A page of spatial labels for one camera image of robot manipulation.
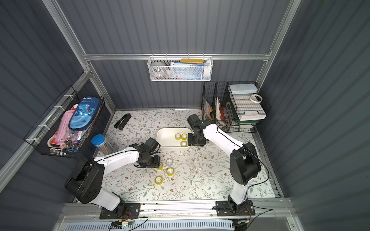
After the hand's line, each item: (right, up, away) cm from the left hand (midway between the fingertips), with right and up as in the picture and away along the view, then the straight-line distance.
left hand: (155, 164), depth 89 cm
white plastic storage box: (+10, +15, +14) cm, 23 cm away
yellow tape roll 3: (+17, +11, +11) cm, 23 cm away
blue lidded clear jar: (-29, +16, -10) cm, 35 cm away
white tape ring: (+67, +41, +10) cm, 79 cm away
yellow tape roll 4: (+4, -2, 0) cm, 4 cm away
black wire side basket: (-43, +21, -27) cm, 55 cm away
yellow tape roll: (+13, +16, +14) cm, 25 cm away
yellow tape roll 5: (+10, -4, -2) cm, 10 cm away
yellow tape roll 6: (+3, -8, -5) cm, 9 cm away
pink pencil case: (-39, +22, -21) cm, 49 cm away
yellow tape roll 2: (+17, +15, +13) cm, 26 cm away
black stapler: (-31, +26, +20) cm, 45 cm away
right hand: (+24, +14, -1) cm, 28 cm away
